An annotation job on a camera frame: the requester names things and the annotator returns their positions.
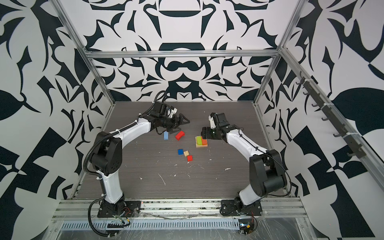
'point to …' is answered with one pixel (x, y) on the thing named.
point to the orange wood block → (204, 142)
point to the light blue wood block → (166, 135)
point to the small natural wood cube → (186, 153)
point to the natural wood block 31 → (201, 146)
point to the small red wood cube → (190, 158)
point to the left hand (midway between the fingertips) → (187, 122)
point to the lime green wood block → (199, 140)
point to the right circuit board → (246, 225)
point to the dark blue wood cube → (180, 151)
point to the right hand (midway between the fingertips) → (207, 132)
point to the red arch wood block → (180, 134)
